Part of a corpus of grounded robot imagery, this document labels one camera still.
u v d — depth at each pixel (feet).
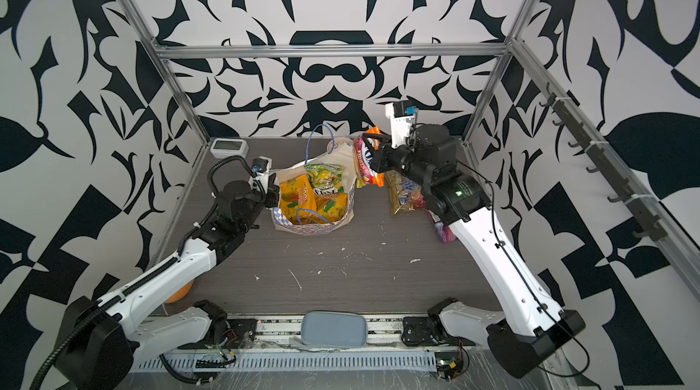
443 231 2.93
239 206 1.95
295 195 3.03
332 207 3.10
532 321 1.22
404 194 3.22
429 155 1.49
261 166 2.17
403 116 1.71
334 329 2.39
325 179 3.14
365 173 2.06
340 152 2.78
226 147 3.90
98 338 1.28
